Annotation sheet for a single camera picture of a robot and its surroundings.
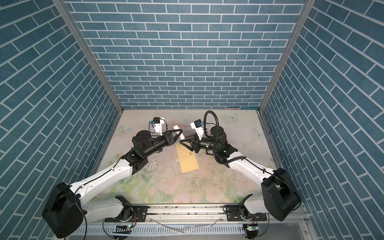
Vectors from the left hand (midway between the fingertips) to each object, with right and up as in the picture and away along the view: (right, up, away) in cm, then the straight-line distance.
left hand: (182, 132), depth 72 cm
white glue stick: (0, -2, 0) cm, 2 cm away
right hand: (-1, -4, +1) cm, 4 cm away
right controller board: (+34, -49, +2) cm, 60 cm away
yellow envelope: (0, -18, +22) cm, 29 cm away
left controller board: (-29, -48, 0) cm, 56 cm away
